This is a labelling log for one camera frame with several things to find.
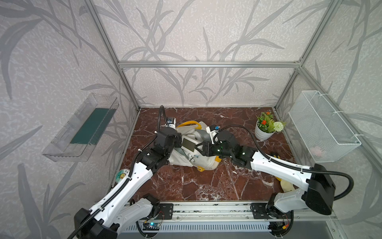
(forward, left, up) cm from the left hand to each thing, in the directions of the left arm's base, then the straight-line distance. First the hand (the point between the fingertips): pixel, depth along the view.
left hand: (177, 132), depth 76 cm
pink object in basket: (-9, -70, -3) cm, 70 cm away
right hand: (-7, -10, -3) cm, 13 cm away
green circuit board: (-38, +10, -25) cm, 46 cm away
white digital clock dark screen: (-4, -6, -5) cm, 9 cm away
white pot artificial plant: (+11, -53, -10) cm, 55 cm away
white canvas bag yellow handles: (-9, -7, -5) cm, 13 cm away
